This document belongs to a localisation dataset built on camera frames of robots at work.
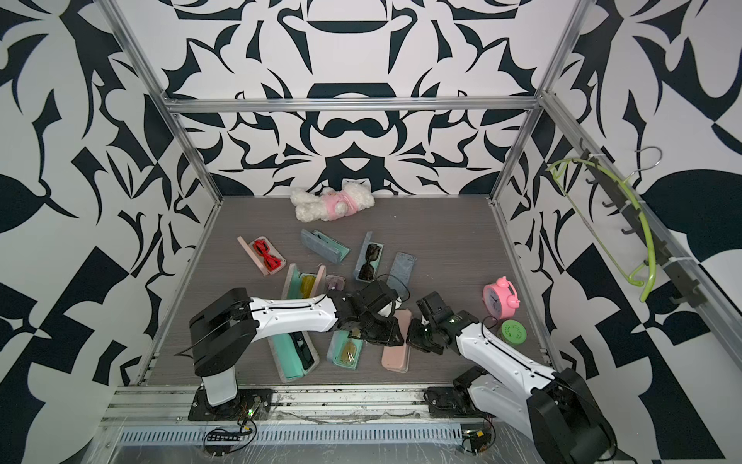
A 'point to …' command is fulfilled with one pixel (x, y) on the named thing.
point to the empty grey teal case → (324, 245)
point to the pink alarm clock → (500, 300)
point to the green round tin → (513, 332)
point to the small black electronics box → (477, 438)
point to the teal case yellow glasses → (309, 285)
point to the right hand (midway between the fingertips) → (406, 335)
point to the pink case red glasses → (267, 258)
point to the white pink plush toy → (331, 203)
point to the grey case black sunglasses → (369, 259)
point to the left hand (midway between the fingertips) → (404, 339)
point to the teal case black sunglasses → (295, 355)
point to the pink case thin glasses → (398, 358)
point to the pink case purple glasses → (335, 282)
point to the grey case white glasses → (401, 274)
